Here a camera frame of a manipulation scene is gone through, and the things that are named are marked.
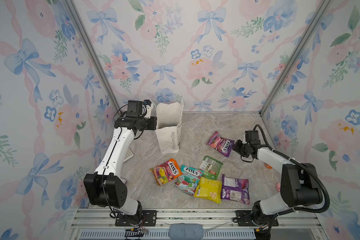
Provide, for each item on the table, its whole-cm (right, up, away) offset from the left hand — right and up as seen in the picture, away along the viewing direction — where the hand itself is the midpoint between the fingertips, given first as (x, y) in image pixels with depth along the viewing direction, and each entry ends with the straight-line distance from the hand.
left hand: (156, 120), depth 80 cm
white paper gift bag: (+5, +2, +19) cm, 20 cm away
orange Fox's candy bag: (+5, -29, +6) cm, 30 cm away
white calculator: (-20, -21, +15) cm, 33 cm away
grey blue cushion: (+16, -51, -12) cm, 55 cm away
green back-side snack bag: (+32, -28, +10) cm, 44 cm away
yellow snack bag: (+29, -37, +1) cm, 47 cm away
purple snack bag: (+42, -37, 0) cm, 56 cm away
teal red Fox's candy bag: (+17, -33, +3) cm, 38 cm away
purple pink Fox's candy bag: (+40, -16, +17) cm, 47 cm away
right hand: (+47, -15, +14) cm, 51 cm away
